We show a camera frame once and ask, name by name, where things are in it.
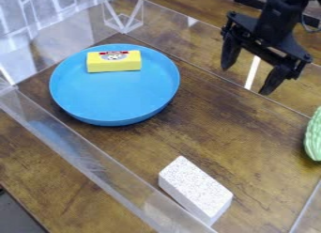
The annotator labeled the clear acrylic enclosure wall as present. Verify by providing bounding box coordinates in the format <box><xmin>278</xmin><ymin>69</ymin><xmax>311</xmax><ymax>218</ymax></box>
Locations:
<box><xmin>0</xmin><ymin>0</ymin><xmax>321</xmax><ymax>233</ymax></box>

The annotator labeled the green bumpy gourd toy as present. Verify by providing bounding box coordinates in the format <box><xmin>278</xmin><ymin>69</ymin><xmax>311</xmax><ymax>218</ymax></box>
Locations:
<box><xmin>304</xmin><ymin>106</ymin><xmax>321</xmax><ymax>162</ymax></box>

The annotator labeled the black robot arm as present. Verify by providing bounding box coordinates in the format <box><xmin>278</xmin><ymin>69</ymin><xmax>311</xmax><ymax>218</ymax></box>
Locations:
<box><xmin>222</xmin><ymin>0</ymin><xmax>321</xmax><ymax>95</ymax></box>

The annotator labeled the blue round plastic tray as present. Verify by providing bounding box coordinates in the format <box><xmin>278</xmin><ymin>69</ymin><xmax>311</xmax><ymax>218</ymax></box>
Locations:
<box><xmin>50</xmin><ymin>43</ymin><xmax>182</xmax><ymax>126</ymax></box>

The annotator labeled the white speckled rectangular block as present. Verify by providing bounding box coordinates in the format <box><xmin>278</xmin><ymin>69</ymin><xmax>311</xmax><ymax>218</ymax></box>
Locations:
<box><xmin>159</xmin><ymin>156</ymin><xmax>234</xmax><ymax>225</ymax></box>

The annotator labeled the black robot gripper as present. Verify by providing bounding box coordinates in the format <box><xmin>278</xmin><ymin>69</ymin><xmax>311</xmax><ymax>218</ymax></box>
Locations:
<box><xmin>222</xmin><ymin>0</ymin><xmax>312</xmax><ymax>96</ymax></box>

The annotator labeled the yellow rectangular block with label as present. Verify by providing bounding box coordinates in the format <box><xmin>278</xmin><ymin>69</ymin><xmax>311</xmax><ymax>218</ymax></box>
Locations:
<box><xmin>87</xmin><ymin>50</ymin><xmax>142</xmax><ymax>73</ymax></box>

